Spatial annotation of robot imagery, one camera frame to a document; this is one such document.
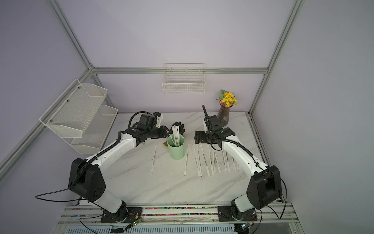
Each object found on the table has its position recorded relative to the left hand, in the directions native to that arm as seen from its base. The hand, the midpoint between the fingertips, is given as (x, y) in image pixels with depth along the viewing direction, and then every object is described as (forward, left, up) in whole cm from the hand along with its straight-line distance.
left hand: (168, 133), depth 85 cm
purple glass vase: (+20, -37, -6) cm, 42 cm away
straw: (0, -11, -17) cm, 21 cm away
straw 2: (-6, -16, -18) cm, 25 cm away
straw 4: (-9, -27, -18) cm, 33 cm away
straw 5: (-13, -37, -18) cm, 43 cm away
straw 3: (-11, -19, -18) cm, 28 cm away
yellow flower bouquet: (+23, -37, +7) cm, 44 cm away
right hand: (-4, -21, -2) cm, 21 cm away
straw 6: (-12, -41, -17) cm, 46 cm away
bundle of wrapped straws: (-1, -4, -4) cm, 6 cm away
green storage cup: (-7, -4, -12) cm, 15 cm away
